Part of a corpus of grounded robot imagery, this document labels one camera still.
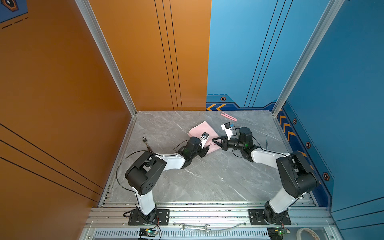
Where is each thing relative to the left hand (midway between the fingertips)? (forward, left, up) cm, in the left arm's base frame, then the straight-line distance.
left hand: (204, 141), depth 93 cm
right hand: (-4, -4, +6) cm, 9 cm away
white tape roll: (-46, -43, -6) cm, 63 cm away
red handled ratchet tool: (+5, +41, -7) cm, 42 cm away
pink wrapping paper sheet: (+9, +5, -1) cm, 10 cm away
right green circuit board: (-46, -33, -9) cm, 57 cm away
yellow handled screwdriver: (+1, -42, -7) cm, 42 cm away
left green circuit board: (-46, +28, -9) cm, 55 cm away
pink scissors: (+28, -19, -6) cm, 35 cm away
